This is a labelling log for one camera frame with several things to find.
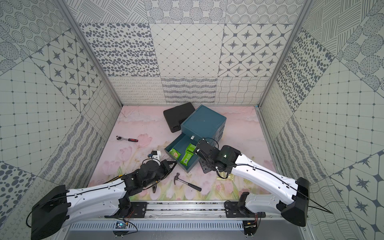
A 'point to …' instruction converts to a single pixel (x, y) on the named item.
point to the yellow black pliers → (154, 187)
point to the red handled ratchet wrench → (121, 138)
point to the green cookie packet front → (176, 154)
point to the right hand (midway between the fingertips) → (209, 163)
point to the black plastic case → (175, 116)
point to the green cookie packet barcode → (191, 147)
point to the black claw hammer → (194, 186)
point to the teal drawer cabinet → (204, 123)
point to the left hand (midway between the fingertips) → (178, 160)
